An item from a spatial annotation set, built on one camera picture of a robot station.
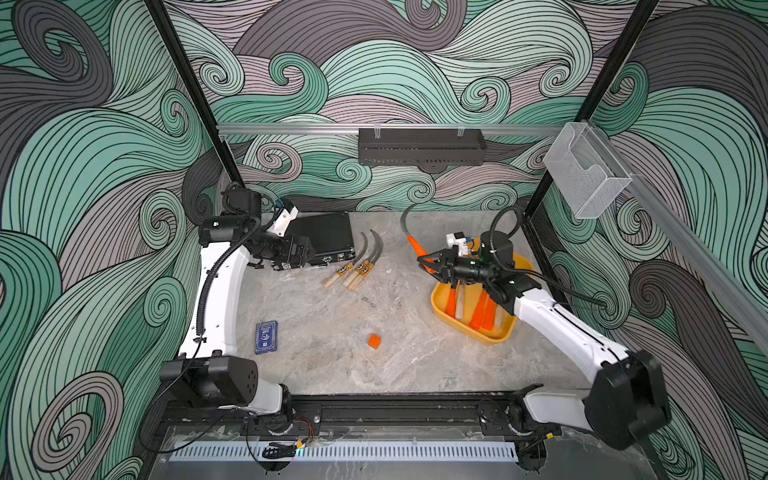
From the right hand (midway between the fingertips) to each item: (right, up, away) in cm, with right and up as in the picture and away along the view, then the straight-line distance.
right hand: (416, 264), depth 73 cm
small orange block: (-11, -24, +15) cm, 30 cm away
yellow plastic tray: (+26, -21, +12) cm, 36 cm away
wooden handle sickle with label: (-22, -5, +28) cm, 36 cm away
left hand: (-31, +4, +1) cm, 31 cm away
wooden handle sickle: (-15, -2, +31) cm, 34 cm away
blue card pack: (-43, -23, +13) cm, 50 cm away
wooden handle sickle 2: (+17, -13, +22) cm, 30 cm away
